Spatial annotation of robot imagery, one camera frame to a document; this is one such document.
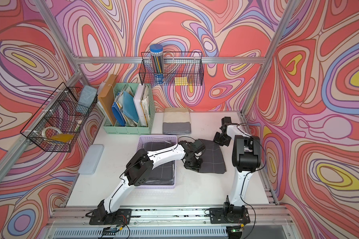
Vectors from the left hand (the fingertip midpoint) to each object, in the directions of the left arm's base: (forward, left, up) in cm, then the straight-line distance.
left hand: (202, 171), depth 88 cm
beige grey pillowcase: (+39, +16, +1) cm, 42 cm away
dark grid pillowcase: (-3, +22, +2) cm, 23 cm away
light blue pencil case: (+9, +70, -1) cm, 71 cm away
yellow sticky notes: (+44, +12, +33) cm, 56 cm away
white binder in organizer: (+36, +40, +25) cm, 59 cm away
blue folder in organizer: (+34, +55, +11) cm, 66 cm away
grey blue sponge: (+29, +65, +33) cm, 78 cm away
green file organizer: (+35, +44, +15) cm, 58 cm away
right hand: (+19, -13, -1) cm, 23 cm away
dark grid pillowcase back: (+7, -8, -1) cm, 11 cm away
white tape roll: (+6, +75, +32) cm, 82 cm away
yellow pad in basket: (+5, +69, +28) cm, 75 cm away
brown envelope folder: (+30, +55, +31) cm, 70 cm away
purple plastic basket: (+21, +36, +4) cm, 42 cm away
